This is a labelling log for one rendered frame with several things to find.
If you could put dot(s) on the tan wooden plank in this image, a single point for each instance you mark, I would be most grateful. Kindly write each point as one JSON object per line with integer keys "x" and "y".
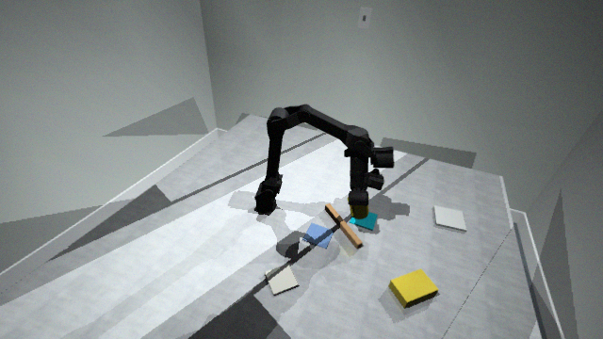
{"x": 354, "y": 239}

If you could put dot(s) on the white flat rectangular slab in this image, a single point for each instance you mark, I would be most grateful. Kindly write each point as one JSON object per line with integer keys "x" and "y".
{"x": 449, "y": 218}

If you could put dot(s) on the yellow rectangular block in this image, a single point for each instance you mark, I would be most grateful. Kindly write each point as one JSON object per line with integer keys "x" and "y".
{"x": 413, "y": 288}

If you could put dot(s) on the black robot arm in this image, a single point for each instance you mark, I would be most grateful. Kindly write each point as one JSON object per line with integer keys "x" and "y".
{"x": 360, "y": 149}

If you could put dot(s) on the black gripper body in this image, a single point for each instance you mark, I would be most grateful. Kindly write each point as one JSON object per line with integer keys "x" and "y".
{"x": 358, "y": 196}

